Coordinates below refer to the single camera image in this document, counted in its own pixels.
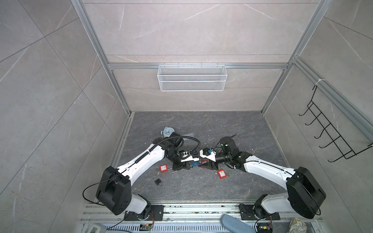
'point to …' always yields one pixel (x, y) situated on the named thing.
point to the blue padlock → (194, 163)
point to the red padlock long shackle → (164, 168)
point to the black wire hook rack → (327, 127)
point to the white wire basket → (192, 78)
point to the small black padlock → (158, 181)
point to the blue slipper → (234, 225)
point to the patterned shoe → (297, 225)
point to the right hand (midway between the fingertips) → (199, 158)
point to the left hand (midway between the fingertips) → (187, 162)
